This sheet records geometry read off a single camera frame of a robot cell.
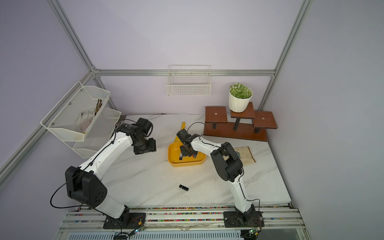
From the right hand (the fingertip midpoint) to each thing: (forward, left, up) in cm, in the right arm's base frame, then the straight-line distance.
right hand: (189, 152), depth 99 cm
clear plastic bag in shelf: (+4, +54, +31) cm, 63 cm away
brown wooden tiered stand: (+14, -37, +11) cm, 41 cm away
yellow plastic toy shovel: (+22, +5, +2) cm, 22 cm away
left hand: (-9, +21, +15) cm, 28 cm away
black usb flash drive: (-4, +5, +1) cm, 7 cm away
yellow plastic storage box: (0, +10, +3) cm, 10 cm away
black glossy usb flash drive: (-24, +3, 0) cm, 24 cm away
